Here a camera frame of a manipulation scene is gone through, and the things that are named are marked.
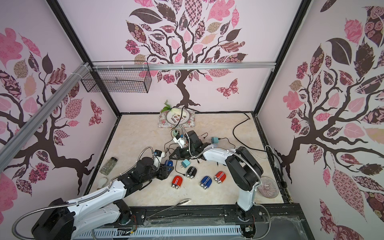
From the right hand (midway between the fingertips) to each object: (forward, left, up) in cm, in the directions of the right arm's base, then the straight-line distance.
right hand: (170, 156), depth 83 cm
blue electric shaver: (-4, +1, -1) cm, 4 cm away
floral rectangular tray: (+35, +11, -11) cm, 38 cm away
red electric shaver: (-9, -28, -9) cm, 31 cm away
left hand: (-6, 0, -5) cm, 8 cm away
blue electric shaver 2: (-12, -20, -9) cm, 25 cm away
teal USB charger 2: (0, -8, -9) cm, 12 cm away
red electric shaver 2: (-12, -3, -9) cm, 15 cm away
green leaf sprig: (+47, +9, -7) cm, 49 cm away
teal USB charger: (+17, -27, -10) cm, 34 cm away
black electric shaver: (-6, -11, -9) cm, 15 cm away
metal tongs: (-22, -6, -11) cm, 25 cm away
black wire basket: (+46, +35, +23) cm, 62 cm away
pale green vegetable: (+44, +1, -7) cm, 45 cm away
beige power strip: (+6, -7, +7) cm, 11 cm away
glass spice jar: (-2, +39, -7) cm, 40 cm away
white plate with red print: (+38, +2, -10) cm, 39 cm away
